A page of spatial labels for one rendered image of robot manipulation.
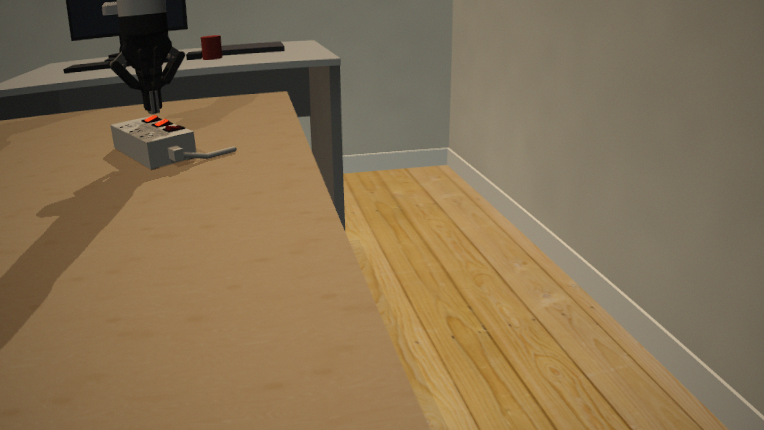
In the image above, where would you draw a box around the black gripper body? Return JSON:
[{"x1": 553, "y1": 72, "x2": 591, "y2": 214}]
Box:
[{"x1": 118, "y1": 12, "x2": 172, "y2": 71}]

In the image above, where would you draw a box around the grey power strip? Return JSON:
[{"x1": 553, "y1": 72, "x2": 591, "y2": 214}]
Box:
[{"x1": 110, "y1": 115, "x2": 237, "y2": 170}]

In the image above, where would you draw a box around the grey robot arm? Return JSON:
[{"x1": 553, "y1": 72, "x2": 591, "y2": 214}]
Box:
[{"x1": 102, "y1": 0, "x2": 166, "y2": 17}]

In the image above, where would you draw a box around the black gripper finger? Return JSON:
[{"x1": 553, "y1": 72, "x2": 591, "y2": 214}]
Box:
[
  {"x1": 108, "y1": 49, "x2": 156, "y2": 114},
  {"x1": 150, "y1": 46, "x2": 185, "y2": 113}
]

